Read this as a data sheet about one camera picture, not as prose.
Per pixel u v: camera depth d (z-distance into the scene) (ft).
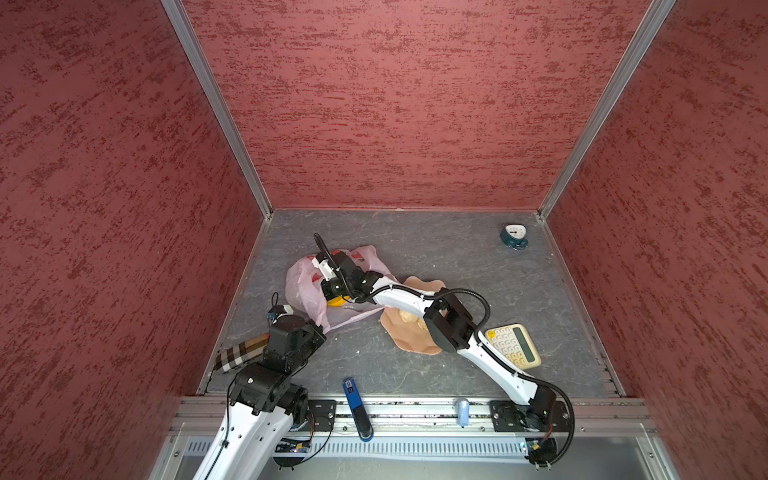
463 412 2.38
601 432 2.53
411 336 2.85
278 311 2.29
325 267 2.66
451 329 2.11
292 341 1.88
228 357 2.65
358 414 2.37
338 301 2.96
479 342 2.11
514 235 3.59
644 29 2.41
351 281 2.57
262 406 1.62
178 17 2.33
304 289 2.73
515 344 2.80
